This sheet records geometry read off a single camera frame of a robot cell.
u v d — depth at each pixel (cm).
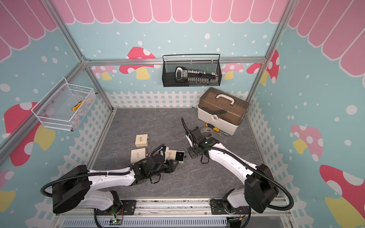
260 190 41
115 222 73
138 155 90
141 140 97
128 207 74
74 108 75
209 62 90
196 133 64
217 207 74
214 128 105
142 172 64
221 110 92
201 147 58
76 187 43
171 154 87
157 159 64
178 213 74
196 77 89
